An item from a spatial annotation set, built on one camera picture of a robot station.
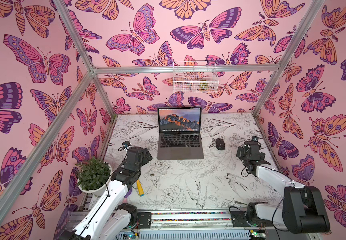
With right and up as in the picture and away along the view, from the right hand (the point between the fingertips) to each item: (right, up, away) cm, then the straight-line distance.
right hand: (251, 151), depth 89 cm
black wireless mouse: (-16, +3, +11) cm, 19 cm away
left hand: (-64, 0, -7) cm, 64 cm away
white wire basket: (-33, +46, +6) cm, 57 cm away
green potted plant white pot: (-84, -9, -18) cm, 87 cm away
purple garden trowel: (-71, -21, -8) cm, 75 cm away
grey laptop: (-43, +10, +20) cm, 48 cm away
